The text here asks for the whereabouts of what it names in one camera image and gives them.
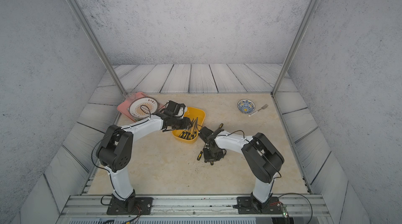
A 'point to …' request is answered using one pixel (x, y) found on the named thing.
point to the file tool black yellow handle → (181, 134)
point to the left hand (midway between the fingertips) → (192, 125)
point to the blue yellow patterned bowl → (246, 106)
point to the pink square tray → (124, 106)
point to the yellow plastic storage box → (192, 112)
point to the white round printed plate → (143, 107)
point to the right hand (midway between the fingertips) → (210, 160)
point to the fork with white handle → (264, 107)
